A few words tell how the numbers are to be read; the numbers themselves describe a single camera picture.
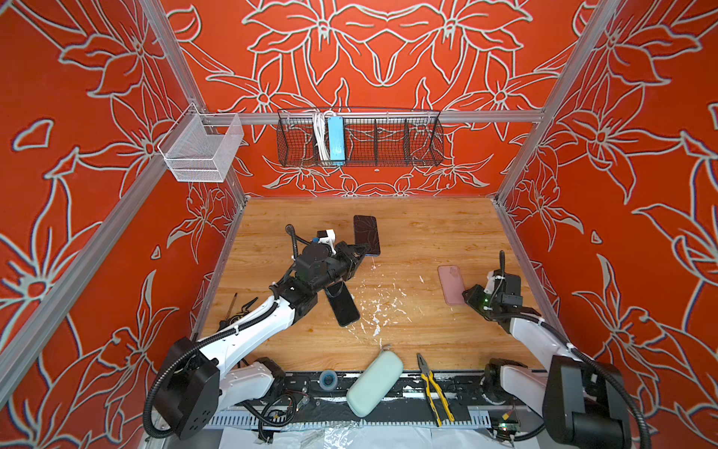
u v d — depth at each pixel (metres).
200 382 0.39
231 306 0.88
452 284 0.94
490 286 0.79
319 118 0.87
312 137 0.89
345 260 0.67
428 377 0.74
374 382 0.72
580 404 0.41
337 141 0.89
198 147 0.93
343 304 0.87
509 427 0.68
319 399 0.72
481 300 0.79
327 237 0.73
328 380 0.75
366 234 0.79
